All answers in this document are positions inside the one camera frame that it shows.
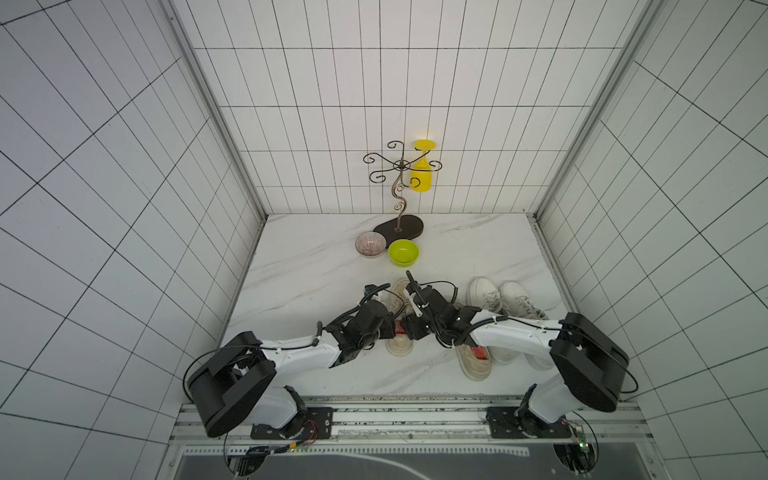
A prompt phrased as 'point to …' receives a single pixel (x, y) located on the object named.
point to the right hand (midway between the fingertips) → (408, 313)
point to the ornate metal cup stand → (406, 226)
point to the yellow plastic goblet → (421, 177)
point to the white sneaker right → (515, 301)
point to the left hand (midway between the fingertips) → (390, 322)
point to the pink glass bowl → (370, 244)
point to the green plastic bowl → (403, 253)
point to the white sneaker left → (482, 294)
